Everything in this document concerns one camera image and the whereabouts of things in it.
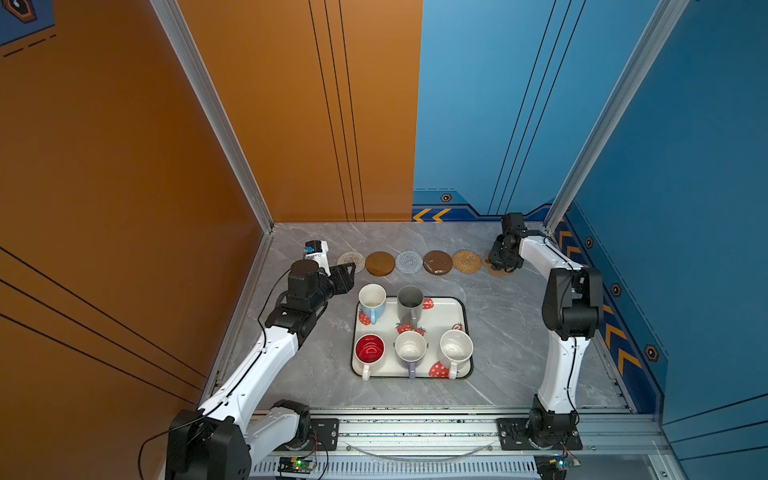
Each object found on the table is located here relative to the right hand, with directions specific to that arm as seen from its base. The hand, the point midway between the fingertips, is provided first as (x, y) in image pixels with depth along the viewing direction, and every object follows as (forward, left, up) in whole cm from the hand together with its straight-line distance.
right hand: (498, 257), depth 103 cm
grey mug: (-18, +31, +2) cm, 36 cm away
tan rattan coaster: (+2, +10, -5) cm, 11 cm away
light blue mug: (-16, +43, -1) cm, 46 cm away
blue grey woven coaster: (+2, +31, -4) cm, 32 cm away
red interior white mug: (-32, +44, -2) cm, 54 cm away
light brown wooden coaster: (+1, +42, -5) cm, 42 cm away
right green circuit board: (-59, -2, -7) cm, 59 cm away
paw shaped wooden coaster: (+2, +3, -5) cm, 6 cm away
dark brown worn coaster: (+2, +21, -5) cm, 21 cm away
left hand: (-16, +49, +18) cm, 54 cm away
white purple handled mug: (-30, +32, -4) cm, 44 cm away
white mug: (-31, +18, -4) cm, 36 cm away
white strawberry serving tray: (-20, +22, -4) cm, 30 cm away
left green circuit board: (-58, +60, -6) cm, 84 cm away
